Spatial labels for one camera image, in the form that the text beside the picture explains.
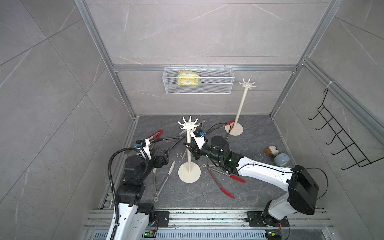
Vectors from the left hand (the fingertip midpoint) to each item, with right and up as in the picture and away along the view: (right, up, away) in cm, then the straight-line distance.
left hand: (162, 147), depth 71 cm
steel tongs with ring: (+23, +15, +43) cm, 51 cm away
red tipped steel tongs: (+39, -20, +15) cm, 46 cm away
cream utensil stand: (+48, +9, +40) cm, 64 cm away
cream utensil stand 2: (+12, -17, +17) cm, 27 cm away
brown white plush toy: (+67, -5, +26) cm, 72 cm away
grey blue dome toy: (+67, -9, +15) cm, 69 cm away
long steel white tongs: (-6, -27, +10) cm, 29 cm away
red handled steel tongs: (+40, +11, +42) cm, 59 cm away
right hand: (+12, +3, 0) cm, 12 cm away
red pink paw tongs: (-13, +4, +34) cm, 37 cm away
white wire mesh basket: (+27, +42, +29) cm, 58 cm away
